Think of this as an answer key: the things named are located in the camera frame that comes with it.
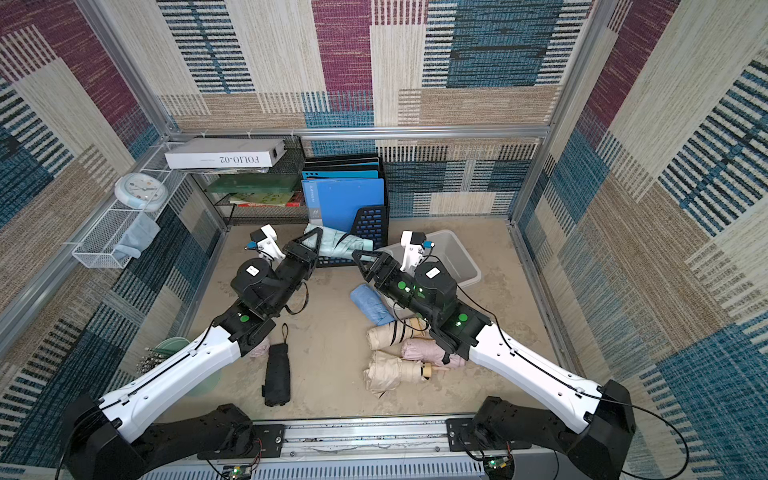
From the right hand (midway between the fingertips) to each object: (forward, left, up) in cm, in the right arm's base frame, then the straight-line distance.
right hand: (357, 258), depth 63 cm
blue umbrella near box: (+9, 0, -33) cm, 34 cm away
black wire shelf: (+39, +22, -3) cm, 45 cm away
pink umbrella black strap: (-8, -17, -31) cm, 36 cm away
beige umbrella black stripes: (-2, -8, -33) cm, 34 cm away
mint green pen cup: (-9, +48, -23) cm, 54 cm away
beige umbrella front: (-13, -5, -31) cm, 34 cm away
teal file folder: (+39, +8, -7) cm, 40 cm away
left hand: (+8, +8, +1) cm, 11 cm away
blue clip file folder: (+30, +10, -11) cm, 34 cm away
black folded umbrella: (-16, +24, -35) cm, 45 cm away
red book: (+38, +24, -17) cm, 48 cm away
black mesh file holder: (+26, -1, -15) cm, 30 cm away
